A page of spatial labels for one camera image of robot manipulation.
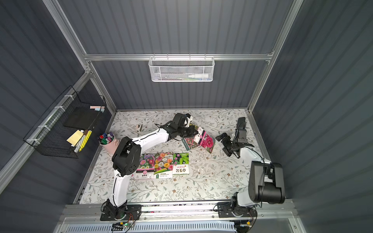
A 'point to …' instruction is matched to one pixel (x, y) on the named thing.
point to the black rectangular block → (242, 130)
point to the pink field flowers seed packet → (188, 141)
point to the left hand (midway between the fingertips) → (200, 133)
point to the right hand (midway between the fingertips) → (219, 142)
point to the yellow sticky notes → (73, 139)
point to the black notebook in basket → (81, 118)
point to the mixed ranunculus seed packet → (163, 165)
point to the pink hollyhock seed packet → (205, 140)
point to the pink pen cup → (108, 141)
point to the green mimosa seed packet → (180, 163)
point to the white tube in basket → (199, 75)
